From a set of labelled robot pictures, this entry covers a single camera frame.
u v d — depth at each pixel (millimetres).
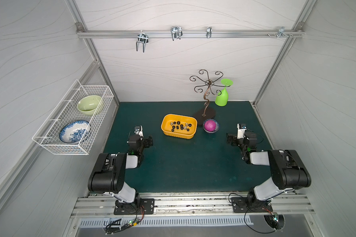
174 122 1077
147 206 735
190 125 1075
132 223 675
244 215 664
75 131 640
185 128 1046
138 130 808
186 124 1075
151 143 882
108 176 464
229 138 877
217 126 1012
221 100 931
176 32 752
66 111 658
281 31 766
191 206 750
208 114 1109
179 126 1048
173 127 1048
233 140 863
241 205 733
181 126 1056
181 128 1044
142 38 785
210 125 986
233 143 868
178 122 1077
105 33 779
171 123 1075
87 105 713
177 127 1044
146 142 859
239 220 703
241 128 828
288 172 459
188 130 1042
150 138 868
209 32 790
